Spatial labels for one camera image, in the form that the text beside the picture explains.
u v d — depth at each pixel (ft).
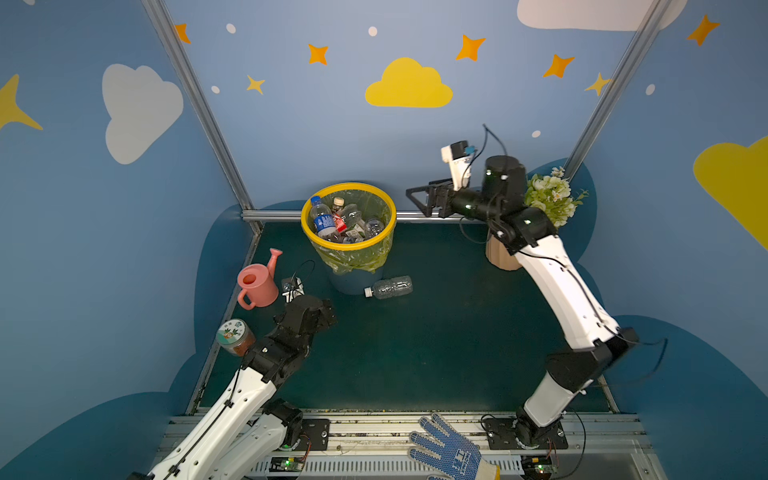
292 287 2.13
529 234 1.60
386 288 3.25
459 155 1.85
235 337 2.69
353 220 3.00
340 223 2.90
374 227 3.20
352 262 2.65
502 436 2.43
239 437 1.69
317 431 2.46
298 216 2.75
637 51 2.47
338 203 3.05
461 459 2.31
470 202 1.86
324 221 2.70
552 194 2.89
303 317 1.79
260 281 2.97
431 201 1.88
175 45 2.41
